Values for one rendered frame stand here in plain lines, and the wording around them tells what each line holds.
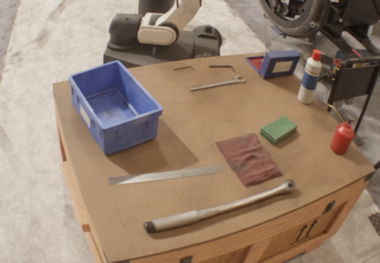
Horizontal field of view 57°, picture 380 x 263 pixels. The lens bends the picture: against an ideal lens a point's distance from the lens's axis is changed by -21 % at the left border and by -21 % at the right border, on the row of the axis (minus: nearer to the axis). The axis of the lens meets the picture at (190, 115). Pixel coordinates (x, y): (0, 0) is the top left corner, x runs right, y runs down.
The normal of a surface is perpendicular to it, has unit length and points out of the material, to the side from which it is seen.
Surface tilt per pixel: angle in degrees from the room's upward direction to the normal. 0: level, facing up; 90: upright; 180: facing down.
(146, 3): 93
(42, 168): 0
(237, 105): 0
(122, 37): 90
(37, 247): 0
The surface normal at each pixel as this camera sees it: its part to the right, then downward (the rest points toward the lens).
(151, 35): -0.06, 0.62
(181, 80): 0.12, -0.77
